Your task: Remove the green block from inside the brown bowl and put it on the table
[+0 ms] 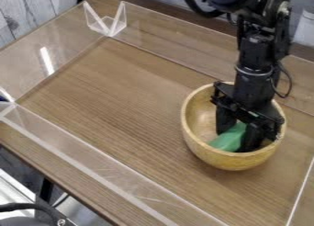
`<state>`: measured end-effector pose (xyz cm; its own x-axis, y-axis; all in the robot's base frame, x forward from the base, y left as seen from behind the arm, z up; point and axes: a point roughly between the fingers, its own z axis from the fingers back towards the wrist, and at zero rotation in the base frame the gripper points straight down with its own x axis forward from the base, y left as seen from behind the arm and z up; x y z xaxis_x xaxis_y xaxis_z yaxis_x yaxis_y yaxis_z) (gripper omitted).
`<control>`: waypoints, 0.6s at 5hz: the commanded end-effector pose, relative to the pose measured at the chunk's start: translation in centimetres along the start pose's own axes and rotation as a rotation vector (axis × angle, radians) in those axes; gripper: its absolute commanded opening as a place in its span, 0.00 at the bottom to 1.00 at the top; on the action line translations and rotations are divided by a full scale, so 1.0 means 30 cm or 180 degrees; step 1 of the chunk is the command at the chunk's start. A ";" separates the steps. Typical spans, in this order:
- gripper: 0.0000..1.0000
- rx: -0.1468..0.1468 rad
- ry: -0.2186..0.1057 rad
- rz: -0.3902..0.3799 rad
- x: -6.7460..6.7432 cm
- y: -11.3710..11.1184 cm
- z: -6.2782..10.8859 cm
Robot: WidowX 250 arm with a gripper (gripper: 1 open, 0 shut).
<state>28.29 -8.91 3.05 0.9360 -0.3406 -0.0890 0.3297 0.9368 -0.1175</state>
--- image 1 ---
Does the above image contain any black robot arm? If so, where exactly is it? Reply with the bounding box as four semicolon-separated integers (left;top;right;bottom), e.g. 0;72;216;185
185;0;292;153

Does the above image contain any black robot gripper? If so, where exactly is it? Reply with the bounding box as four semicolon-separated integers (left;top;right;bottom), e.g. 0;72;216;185
212;70;285;153

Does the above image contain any brown wooden bowl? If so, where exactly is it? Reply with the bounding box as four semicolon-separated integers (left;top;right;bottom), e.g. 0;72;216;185
181;84;288;171

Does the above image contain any black table leg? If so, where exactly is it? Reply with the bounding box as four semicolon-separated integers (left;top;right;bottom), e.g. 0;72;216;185
39;178;54;202

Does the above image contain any black metal bracket with bolt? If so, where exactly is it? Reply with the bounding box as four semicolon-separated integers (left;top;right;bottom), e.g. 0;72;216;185
35;198;78;226

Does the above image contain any green rectangular block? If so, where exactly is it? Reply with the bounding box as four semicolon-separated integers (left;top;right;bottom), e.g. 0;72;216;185
207;122;248;153

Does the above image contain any black cable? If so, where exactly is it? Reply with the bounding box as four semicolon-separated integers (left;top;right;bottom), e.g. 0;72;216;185
0;202;63;226

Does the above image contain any clear acrylic tray enclosure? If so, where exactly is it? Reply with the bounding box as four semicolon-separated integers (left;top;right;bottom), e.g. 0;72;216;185
0;0;314;226

